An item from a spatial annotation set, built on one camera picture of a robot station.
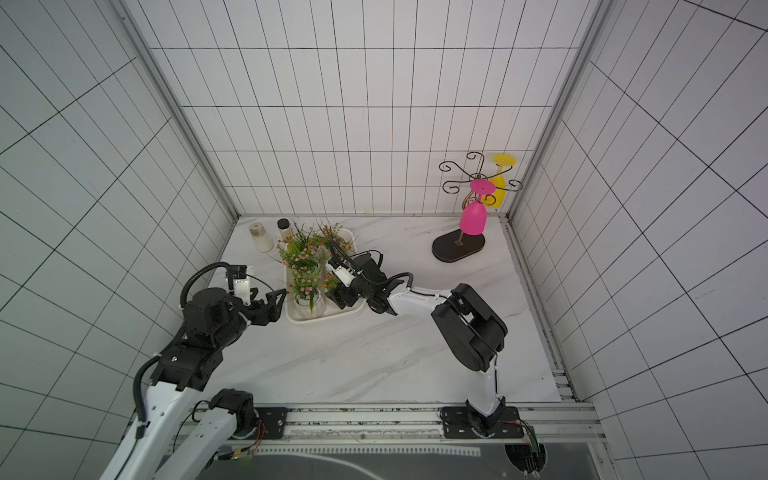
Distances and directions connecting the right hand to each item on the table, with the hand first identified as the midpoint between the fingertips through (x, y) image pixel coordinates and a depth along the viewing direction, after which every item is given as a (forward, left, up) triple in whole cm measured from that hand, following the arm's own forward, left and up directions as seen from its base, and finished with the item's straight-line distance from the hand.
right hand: (340, 274), depth 91 cm
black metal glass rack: (+20, -37, -9) cm, 43 cm away
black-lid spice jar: (+19, +24, +2) cm, 31 cm away
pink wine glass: (+17, -41, +11) cm, 46 cm away
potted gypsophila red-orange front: (+14, +4, +1) cm, 14 cm away
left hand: (-15, +14, +11) cm, 23 cm away
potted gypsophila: (-7, +8, +6) cm, 12 cm away
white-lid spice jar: (+16, +32, -5) cm, 36 cm away
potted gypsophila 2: (-7, 0, +7) cm, 10 cm away
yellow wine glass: (+12, -45, +22) cm, 51 cm away
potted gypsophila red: (+13, +13, +1) cm, 19 cm away
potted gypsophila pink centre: (+3, +13, +6) cm, 15 cm away
